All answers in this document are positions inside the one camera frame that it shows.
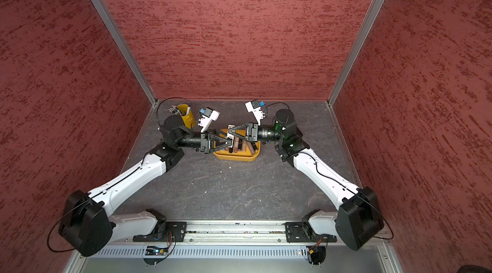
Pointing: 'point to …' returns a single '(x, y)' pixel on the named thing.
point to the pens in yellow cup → (175, 110)
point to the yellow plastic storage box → (239, 156)
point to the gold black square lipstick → (229, 135)
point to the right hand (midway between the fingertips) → (230, 136)
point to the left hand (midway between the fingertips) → (230, 145)
